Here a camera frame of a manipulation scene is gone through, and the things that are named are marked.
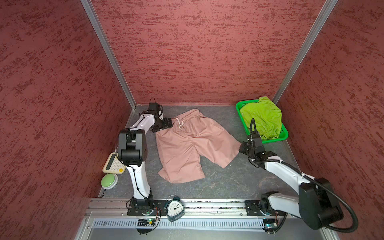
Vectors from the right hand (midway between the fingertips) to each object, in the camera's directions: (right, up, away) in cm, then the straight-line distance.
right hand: (240, 147), depth 90 cm
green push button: (-76, -17, -9) cm, 78 cm away
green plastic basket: (+31, +9, +6) cm, 33 cm away
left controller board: (-52, -33, -19) cm, 65 cm away
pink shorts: (-30, +7, +12) cm, 33 cm away
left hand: (-48, +11, +9) cm, 50 cm away
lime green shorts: (+25, +20, +17) cm, 37 cm away
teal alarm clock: (-38, -25, -19) cm, 50 cm away
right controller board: (+9, -34, -20) cm, 40 cm away
